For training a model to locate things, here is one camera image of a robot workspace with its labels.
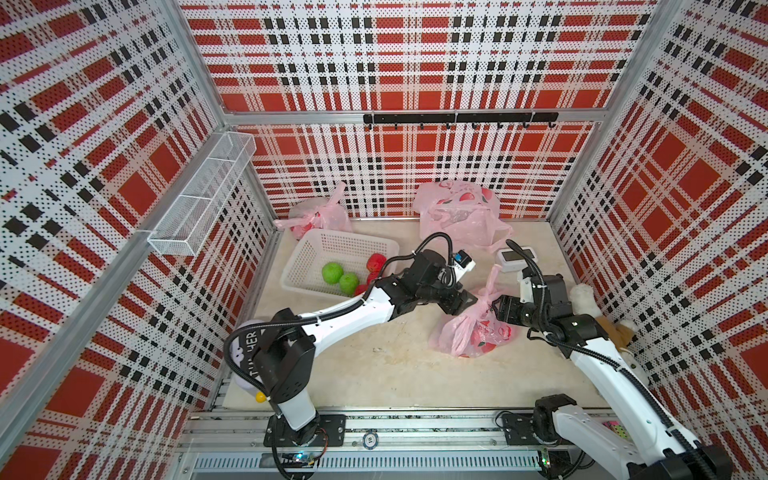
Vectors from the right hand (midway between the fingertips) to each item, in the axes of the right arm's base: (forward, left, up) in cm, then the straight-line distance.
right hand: (508, 306), depth 80 cm
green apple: (+17, +53, -8) cm, 56 cm away
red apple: (+22, +38, -9) cm, 45 cm away
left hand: (+2, +11, +6) cm, 13 cm away
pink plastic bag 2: (-6, +10, -3) cm, 12 cm away
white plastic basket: (+29, +61, -10) cm, 69 cm away
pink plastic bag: (+39, +60, -2) cm, 72 cm away
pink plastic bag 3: (+47, +2, -10) cm, 48 cm away
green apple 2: (+13, +47, -8) cm, 49 cm away
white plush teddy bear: (-5, -32, -7) cm, 33 cm away
